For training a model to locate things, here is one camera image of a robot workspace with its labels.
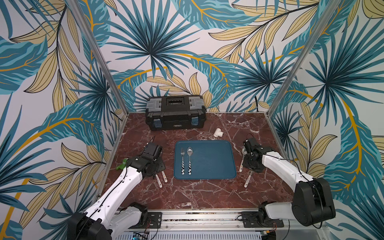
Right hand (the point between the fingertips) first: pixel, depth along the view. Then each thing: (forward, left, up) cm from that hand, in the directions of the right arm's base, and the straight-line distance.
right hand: (249, 165), depth 87 cm
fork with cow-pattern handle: (+12, +39, -5) cm, 41 cm away
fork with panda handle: (-6, +1, -5) cm, 8 cm away
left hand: (-3, +51, +6) cm, 51 cm away
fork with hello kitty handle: (-5, +49, -4) cm, 49 cm away
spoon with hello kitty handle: (-6, +52, -5) cm, 53 cm away
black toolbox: (+33, +41, +12) cm, 54 cm away
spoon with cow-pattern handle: (+11, +35, -2) cm, 37 cm away
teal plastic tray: (+6, +21, -4) cm, 22 cm away
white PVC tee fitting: (+26, +14, -3) cm, 30 cm away
